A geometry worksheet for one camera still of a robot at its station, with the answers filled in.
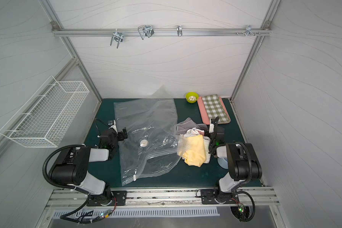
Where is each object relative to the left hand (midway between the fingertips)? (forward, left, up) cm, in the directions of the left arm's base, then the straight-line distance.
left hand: (118, 128), depth 94 cm
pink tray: (+17, -61, -6) cm, 63 cm away
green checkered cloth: (+26, -71, -7) cm, 76 cm away
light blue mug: (-21, -66, -1) cm, 70 cm away
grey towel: (+4, -44, -2) cm, 44 cm away
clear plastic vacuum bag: (-15, -27, +12) cm, 33 cm away
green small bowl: (+35, -52, -3) cm, 63 cm away
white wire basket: (-11, +26, +25) cm, 37 cm away
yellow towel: (-17, -50, 0) cm, 52 cm away
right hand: (+3, -62, 0) cm, 62 cm away
